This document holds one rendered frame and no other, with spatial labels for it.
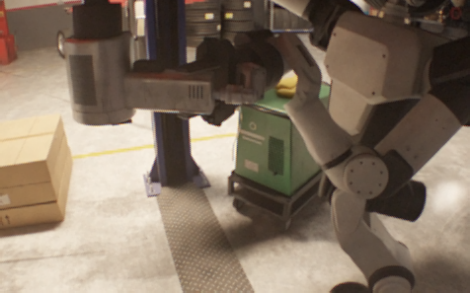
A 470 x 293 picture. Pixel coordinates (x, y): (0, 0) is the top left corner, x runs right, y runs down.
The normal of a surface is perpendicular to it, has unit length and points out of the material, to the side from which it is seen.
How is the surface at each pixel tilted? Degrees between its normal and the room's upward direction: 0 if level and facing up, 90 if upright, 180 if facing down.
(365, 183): 72
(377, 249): 90
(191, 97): 89
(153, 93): 89
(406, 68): 84
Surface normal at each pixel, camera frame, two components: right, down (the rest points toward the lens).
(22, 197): 0.33, 0.39
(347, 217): -0.27, 0.40
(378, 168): -0.25, 0.11
